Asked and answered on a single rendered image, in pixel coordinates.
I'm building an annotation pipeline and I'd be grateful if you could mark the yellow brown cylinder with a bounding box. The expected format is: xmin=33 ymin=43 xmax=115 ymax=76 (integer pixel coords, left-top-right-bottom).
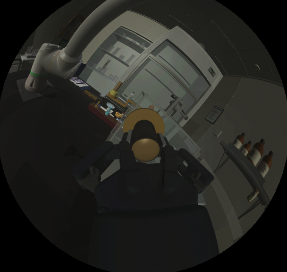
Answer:
xmin=107 ymin=81 xmax=123 ymax=100

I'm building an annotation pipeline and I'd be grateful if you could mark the brass dial disc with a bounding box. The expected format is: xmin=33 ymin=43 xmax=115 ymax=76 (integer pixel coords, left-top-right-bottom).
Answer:
xmin=123 ymin=108 xmax=166 ymax=143

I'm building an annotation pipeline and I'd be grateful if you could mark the white tube rack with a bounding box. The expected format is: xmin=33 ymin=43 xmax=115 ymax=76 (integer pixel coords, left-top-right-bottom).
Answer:
xmin=20 ymin=45 xmax=42 ymax=62

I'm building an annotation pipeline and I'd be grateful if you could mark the grey square base plate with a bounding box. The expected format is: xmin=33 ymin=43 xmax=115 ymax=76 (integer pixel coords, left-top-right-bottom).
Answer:
xmin=17 ymin=77 xmax=59 ymax=102

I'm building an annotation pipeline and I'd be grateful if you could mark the white fume hood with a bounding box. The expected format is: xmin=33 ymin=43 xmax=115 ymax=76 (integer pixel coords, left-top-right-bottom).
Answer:
xmin=116 ymin=25 xmax=223 ymax=129

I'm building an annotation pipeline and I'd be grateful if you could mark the framed wall notice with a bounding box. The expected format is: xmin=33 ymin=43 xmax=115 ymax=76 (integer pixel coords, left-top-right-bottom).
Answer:
xmin=204 ymin=105 xmax=225 ymax=125

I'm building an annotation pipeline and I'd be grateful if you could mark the blue notebook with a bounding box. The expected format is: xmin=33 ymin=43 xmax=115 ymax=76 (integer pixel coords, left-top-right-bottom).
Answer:
xmin=69 ymin=75 xmax=90 ymax=90

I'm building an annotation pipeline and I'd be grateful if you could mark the large brown labelled bottle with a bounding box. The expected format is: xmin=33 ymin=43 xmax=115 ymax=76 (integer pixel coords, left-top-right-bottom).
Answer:
xmin=246 ymin=138 xmax=266 ymax=166
xmin=257 ymin=151 xmax=274 ymax=179

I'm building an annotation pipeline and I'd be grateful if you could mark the glass-front shelf cabinet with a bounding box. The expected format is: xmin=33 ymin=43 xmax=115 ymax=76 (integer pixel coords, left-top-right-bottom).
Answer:
xmin=78 ymin=25 xmax=156 ymax=91

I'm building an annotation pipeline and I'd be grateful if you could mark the green white box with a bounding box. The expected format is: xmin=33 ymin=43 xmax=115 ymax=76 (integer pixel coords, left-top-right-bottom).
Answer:
xmin=246 ymin=190 xmax=261 ymax=203

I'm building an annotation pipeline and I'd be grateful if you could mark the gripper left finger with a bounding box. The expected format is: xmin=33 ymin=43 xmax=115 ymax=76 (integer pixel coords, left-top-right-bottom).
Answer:
xmin=73 ymin=129 xmax=133 ymax=183

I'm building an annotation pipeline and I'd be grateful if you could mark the black brass-capped torsion head knob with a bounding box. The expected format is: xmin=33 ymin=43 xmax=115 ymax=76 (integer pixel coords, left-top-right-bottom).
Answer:
xmin=130 ymin=119 xmax=161 ymax=162

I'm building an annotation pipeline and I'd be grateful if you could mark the grey wall shelf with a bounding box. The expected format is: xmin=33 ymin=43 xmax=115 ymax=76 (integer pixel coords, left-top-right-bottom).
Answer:
xmin=219 ymin=139 xmax=272 ymax=220

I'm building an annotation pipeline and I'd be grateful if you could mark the small brown labelled bottle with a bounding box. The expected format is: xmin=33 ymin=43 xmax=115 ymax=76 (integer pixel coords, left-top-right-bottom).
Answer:
xmin=240 ymin=140 xmax=253 ymax=157
xmin=233 ymin=132 xmax=245 ymax=151

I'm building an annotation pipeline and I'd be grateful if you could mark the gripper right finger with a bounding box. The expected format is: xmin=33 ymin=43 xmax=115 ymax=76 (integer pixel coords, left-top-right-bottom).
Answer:
xmin=157 ymin=132 xmax=214 ymax=192

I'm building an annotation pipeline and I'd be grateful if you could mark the grey clamp stand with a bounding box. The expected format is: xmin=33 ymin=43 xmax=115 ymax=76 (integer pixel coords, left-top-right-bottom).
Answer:
xmin=165 ymin=94 xmax=189 ymax=120

